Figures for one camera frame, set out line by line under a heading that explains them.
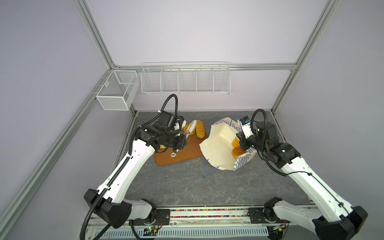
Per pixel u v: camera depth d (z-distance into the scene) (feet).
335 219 1.25
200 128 3.46
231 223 2.41
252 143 2.00
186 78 3.23
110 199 1.25
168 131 1.79
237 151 2.94
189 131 2.43
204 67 3.01
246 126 2.04
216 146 3.24
